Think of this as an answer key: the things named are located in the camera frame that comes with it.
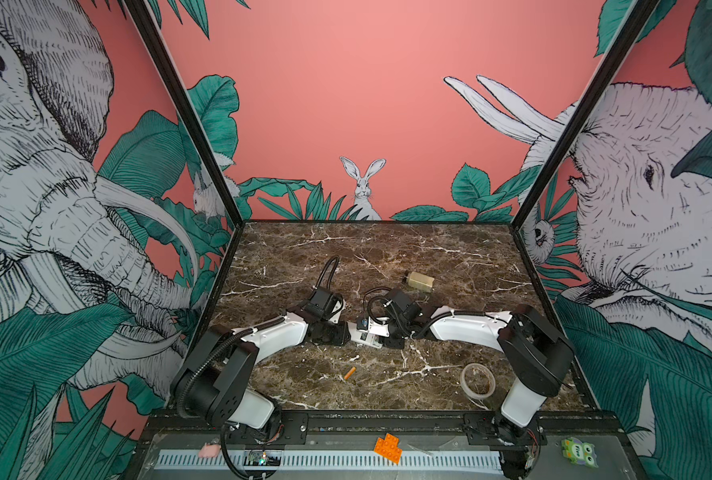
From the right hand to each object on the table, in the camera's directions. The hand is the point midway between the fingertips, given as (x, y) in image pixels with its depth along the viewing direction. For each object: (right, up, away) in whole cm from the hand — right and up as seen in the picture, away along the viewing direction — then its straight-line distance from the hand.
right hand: (375, 327), depth 89 cm
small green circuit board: (-28, -26, -19) cm, 43 cm away
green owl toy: (+48, -25, -19) cm, 57 cm away
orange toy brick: (+2, -24, -19) cm, 30 cm away
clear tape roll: (+28, -13, -7) cm, 32 cm away
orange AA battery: (-8, -12, -5) cm, 15 cm away
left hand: (-8, -2, 0) cm, 9 cm away
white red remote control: (-4, -3, 0) cm, 5 cm away
